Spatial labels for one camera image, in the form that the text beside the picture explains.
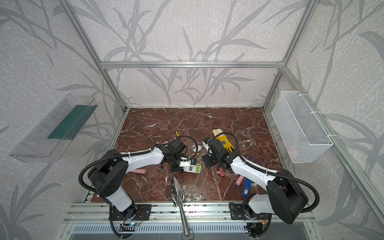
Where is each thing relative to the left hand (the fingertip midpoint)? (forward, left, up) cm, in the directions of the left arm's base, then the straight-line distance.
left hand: (185, 161), depth 89 cm
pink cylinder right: (-11, -31, 0) cm, 33 cm away
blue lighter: (-15, -34, +2) cm, 38 cm away
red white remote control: (-5, -6, +1) cm, 8 cm away
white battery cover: (+11, -9, -5) cm, 15 cm away
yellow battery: (+21, +7, -3) cm, 23 cm away
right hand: (+3, -13, +5) cm, 14 cm away
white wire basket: (-2, -52, +34) cm, 62 cm away
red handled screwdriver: (-6, -22, -1) cm, 23 cm away
